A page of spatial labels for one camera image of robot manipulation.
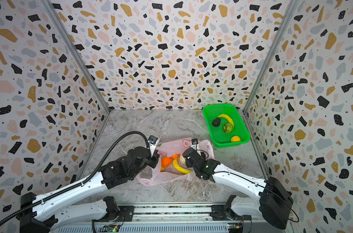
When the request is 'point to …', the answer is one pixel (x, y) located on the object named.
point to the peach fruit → (182, 159)
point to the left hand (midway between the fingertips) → (160, 148)
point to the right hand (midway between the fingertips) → (191, 155)
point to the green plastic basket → (220, 139)
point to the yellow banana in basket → (227, 117)
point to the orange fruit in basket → (235, 139)
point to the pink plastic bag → (154, 175)
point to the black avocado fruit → (216, 122)
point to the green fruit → (228, 128)
